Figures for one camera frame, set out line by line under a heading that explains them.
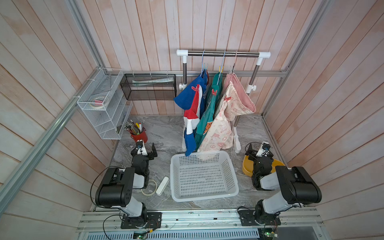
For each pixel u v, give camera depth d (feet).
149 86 3.41
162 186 2.67
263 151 2.48
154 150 2.75
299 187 1.50
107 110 2.45
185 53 2.19
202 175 2.89
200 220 2.46
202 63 3.06
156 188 2.71
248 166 2.80
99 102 2.39
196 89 2.25
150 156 2.69
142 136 3.43
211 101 2.25
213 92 2.25
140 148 2.49
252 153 2.65
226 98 2.27
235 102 2.73
